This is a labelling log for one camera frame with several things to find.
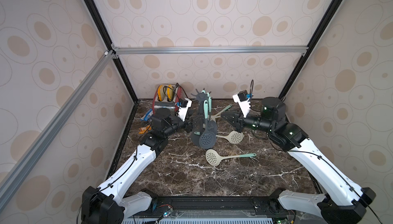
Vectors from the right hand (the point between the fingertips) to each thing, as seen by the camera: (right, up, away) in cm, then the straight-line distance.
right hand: (222, 118), depth 60 cm
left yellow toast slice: (-34, +15, +39) cm, 54 cm away
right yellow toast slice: (-28, +15, +37) cm, 49 cm away
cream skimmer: (+13, -13, +37) cm, 42 cm away
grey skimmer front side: (-11, -7, +36) cm, 38 cm away
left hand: (-8, +2, +9) cm, 13 cm away
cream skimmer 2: (-1, -24, +29) cm, 37 cm away
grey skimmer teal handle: (-4, +6, +9) cm, 12 cm away
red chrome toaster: (-31, +13, +37) cm, 50 cm away
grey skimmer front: (-2, -5, +29) cm, 30 cm away
